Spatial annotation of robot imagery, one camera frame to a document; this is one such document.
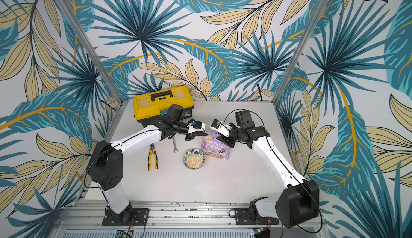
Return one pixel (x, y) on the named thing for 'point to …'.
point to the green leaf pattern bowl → (194, 158)
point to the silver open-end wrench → (175, 149)
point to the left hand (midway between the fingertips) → (205, 132)
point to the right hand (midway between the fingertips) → (211, 137)
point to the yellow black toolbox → (147, 108)
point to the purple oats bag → (211, 146)
